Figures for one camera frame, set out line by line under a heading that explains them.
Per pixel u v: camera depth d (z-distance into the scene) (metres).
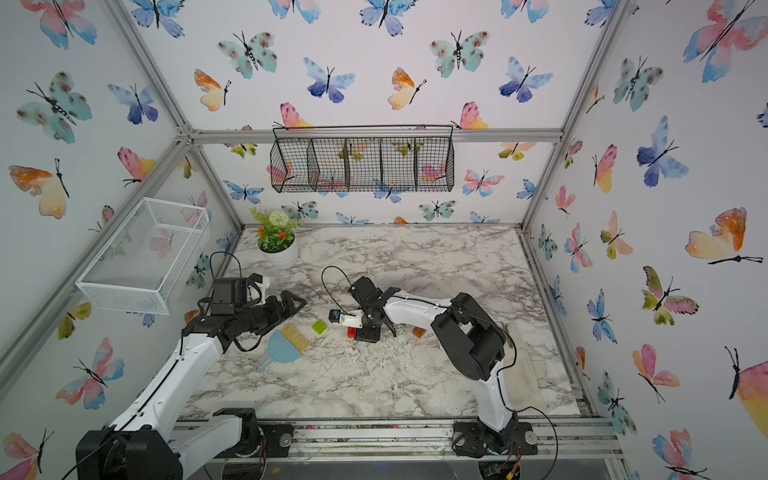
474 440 0.74
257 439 0.71
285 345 0.89
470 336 0.53
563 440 0.75
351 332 0.82
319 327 0.93
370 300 0.74
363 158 0.98
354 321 0.81
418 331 0.91
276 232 0.98
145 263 1.15
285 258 1.04
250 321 0.67
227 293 0.65
